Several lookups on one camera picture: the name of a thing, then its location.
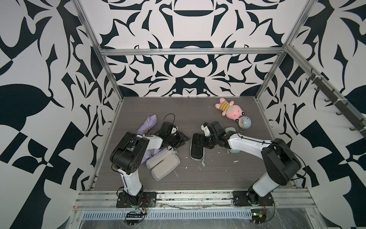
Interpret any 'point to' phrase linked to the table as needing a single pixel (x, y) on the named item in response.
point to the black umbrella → (197, 150)
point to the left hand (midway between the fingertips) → (188, 138)
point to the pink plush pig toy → (232, 111)
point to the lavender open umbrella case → (166, 167)
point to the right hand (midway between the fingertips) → (195, 141)
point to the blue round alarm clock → (244, 123)
